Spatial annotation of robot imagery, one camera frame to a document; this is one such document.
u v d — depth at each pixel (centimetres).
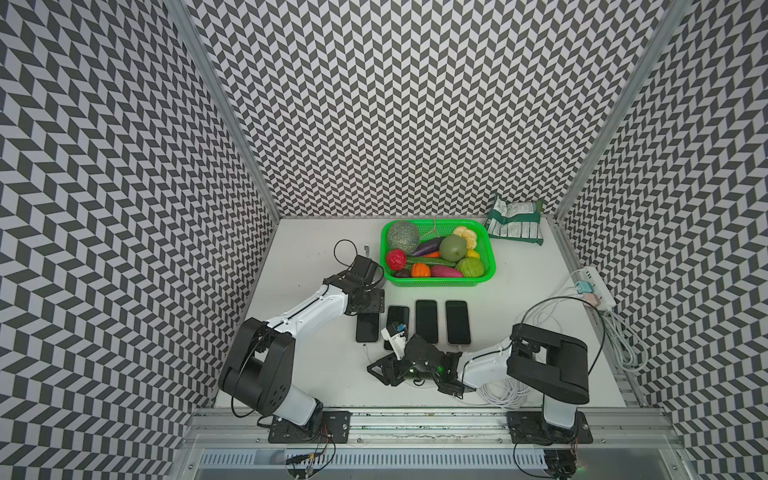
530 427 73
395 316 93
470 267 94
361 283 68
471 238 105
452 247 99
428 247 102
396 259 94
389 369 71
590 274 99
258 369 43
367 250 98
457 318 92
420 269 96
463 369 60
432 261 99
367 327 87
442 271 96
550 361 49
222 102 87
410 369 71
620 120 85
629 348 87
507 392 77
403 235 96
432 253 102
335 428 72
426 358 63
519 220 108
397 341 76
